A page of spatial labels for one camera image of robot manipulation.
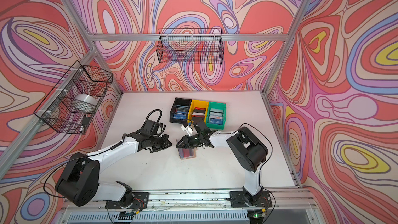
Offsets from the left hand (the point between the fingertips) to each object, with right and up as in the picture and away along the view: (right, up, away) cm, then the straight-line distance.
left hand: (174, 143), depth 86 cm
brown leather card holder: (+7, -7, +2) cm, 10 cm away
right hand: (+3, -3, 0) cm, 5 cm away
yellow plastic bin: (+12, +23, +19) cm, 32 cm away
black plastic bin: (0, +17, +18) cm, 25 cm away
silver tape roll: (-38, +22, -16) cm, 47 cm away
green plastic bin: (+26, +15, +18) cm, 35 cm away
